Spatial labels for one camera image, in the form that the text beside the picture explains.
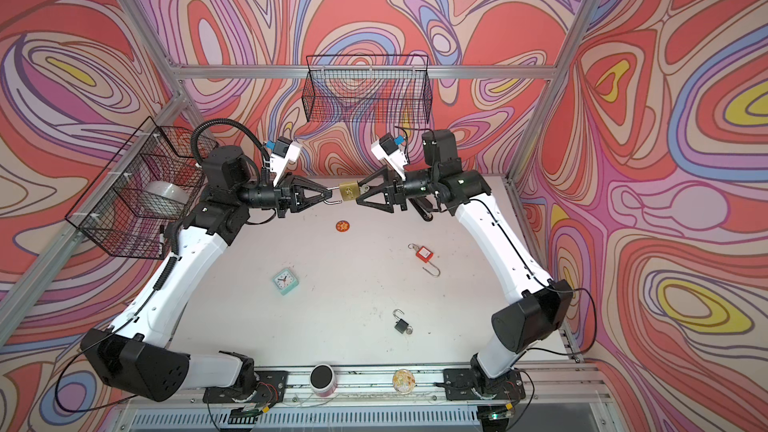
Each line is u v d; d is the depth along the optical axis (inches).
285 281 35.1
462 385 28.8
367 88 36.1
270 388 28.5
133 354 14.8
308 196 24.1
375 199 23.2
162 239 28.3
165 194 28.8
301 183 22.9
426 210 41.6
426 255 37.7
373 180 25.1
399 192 22.0
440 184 21.1
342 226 41.2
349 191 23.4
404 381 29.4
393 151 21.9
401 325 32.4
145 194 27.1
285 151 21.2
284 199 21.2
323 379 27.8
